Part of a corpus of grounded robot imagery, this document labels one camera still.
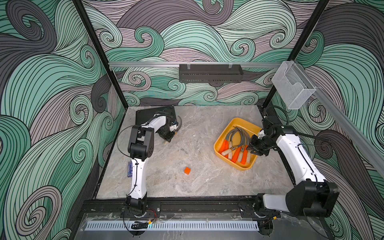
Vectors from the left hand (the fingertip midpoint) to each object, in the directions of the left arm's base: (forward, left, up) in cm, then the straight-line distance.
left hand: (166, 137), depth 101 cm
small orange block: (-23, -14, 0) cm, 27 cm away
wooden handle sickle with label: (-5, 0, +1) cm, 5 cm away
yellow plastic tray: (+6, -59, +3) cm, 60 cm away
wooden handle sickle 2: (-14, -41, +2) cm, 43 cm away
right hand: (-17, -47, +15) cm, 52 cm away
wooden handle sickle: (-10, -45, +3) cm, 46 cm away
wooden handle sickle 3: (-16, -52, +2) cm, 54 cm away
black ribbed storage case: (+21, +21, 0) cm, 29 cm away
